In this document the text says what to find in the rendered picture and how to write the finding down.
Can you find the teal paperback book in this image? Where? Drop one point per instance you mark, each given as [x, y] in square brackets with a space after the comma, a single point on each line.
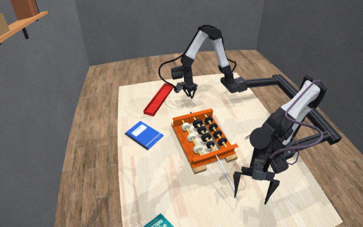
[159, 221]

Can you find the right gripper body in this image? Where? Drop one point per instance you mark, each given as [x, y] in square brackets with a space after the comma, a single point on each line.
[188, 84]

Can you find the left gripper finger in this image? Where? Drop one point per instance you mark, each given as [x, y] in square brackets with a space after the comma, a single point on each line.
[236, 182]
[272, 187]

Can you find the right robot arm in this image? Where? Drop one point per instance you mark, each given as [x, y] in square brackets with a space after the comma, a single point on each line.
[188, 59]

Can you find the blue notebook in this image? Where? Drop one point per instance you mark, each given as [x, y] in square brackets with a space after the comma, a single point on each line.
[144, 135]

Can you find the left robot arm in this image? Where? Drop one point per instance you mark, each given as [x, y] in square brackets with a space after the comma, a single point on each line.
[277, 131]

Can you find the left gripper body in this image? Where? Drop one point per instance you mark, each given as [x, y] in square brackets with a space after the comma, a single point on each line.
[258, 161]

